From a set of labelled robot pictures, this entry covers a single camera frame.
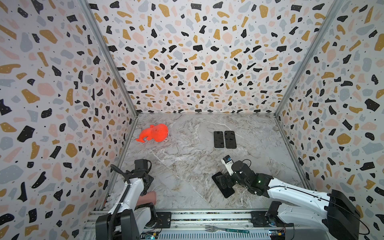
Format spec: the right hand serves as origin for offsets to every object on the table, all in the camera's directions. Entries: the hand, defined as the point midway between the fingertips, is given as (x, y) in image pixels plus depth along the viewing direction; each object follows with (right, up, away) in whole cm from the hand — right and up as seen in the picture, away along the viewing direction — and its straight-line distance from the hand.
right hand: (220, 171), depth 81 cm
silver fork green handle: (-6, -25, -10) cm, 27 cm away
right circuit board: (+26, -28, -9) cm, 39 cm away
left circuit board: (-35, -27, -11) cm, 45 cm away
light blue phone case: (+2, +15, +26) cm, 30 cm away
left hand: (-41, -7, +4) cm, 42 cm away
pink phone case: (-39, -15, +1) cm, 41 cm away
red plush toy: (-41, +20, +21) cm, 50 cm away
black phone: (+3, -12, +1) cm, 12 cm away
